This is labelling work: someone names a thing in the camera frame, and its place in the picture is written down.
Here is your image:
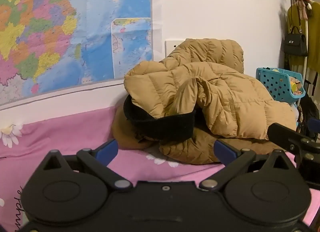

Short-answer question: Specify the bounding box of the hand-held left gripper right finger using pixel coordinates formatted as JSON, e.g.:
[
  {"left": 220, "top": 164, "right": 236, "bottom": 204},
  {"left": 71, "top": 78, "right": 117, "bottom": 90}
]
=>
[{"left": 200, "top": 139, "right": 298, "bottom": 191}]

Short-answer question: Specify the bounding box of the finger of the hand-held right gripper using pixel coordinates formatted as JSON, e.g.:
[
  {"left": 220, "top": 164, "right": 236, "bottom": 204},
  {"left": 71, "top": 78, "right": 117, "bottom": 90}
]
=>
[{"left": 267, "top": 122, "right": 320, "bottom": 153}]

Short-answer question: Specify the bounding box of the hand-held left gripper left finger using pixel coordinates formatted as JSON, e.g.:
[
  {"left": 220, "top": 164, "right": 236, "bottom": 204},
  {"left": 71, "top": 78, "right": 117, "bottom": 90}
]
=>
[{"left": 42, "top": 138, "right": 133, "bottom": 190}]

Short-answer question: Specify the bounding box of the tan down jacket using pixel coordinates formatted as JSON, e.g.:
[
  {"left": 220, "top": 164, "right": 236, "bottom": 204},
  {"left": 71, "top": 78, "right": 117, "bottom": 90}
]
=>
[{"left": 111, "top": 38, "right": 297, "bottom": 165}]

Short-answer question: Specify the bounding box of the black backpack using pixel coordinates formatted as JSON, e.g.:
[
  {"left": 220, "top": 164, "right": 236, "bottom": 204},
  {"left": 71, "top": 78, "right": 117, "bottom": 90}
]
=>
[{"left": 299, "top": 94, "right": 320, "bottom": 140}]

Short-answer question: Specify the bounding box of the blue perforated plastic basket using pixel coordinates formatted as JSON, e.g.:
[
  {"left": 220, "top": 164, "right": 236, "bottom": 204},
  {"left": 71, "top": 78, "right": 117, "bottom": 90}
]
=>
[{"left": 256, "top": 67, "right": 306, "bottom": 105}]

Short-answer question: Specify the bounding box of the pink floral bedsheet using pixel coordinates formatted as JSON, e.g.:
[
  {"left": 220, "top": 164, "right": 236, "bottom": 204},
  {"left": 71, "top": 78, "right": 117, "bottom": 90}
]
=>
[{"left": 0, "top": 104, "right": 320, "bottom": 232}]

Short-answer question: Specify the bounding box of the black handbag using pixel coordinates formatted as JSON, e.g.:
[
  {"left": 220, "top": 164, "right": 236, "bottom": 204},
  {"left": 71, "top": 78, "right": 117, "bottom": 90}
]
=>
[{"left": 283, "top": 26, "right": 308, "bottom": 57}]

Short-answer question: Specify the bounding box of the white coat rack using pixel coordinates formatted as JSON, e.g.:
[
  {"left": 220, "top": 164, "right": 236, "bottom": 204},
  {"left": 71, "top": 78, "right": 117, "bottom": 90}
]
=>
[{"left": 287, "top": 0, "right": 316, "bottom": 90}]

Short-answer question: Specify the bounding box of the olive green hanging garment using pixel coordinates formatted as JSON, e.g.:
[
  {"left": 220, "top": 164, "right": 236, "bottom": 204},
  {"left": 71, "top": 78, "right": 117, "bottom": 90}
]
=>
[{"left": 286, "top": 0, "right": 320, "bottom": 73}]

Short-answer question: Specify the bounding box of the pink plush toy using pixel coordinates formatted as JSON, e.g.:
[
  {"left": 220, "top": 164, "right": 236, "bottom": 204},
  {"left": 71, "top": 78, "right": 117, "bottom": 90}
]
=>
[{"left": 295, "top": 0, "right": 308, "bottom": 20}]

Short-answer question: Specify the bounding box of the white wall socket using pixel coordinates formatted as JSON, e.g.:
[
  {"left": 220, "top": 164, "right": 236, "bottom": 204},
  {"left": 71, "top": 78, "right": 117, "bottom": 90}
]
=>
[{"left": 165, "top": 39, "right": 186, "bottom": 58}]

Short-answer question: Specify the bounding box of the colourful wall map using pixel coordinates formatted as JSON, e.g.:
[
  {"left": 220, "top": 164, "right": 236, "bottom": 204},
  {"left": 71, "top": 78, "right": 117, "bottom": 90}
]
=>
[{"left": 0, "top": 0, "right": 154, "bottom": 106}]

